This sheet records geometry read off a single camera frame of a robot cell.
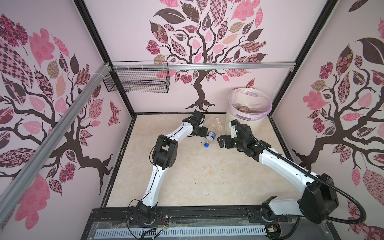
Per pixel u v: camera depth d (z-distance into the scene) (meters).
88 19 0.71
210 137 1.00
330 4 0.69
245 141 0.61
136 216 0.68
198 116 0.85
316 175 0.44
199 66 0.93
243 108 0.98
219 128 1.08
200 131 0.92
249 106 1.03
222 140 0.74
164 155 0.62
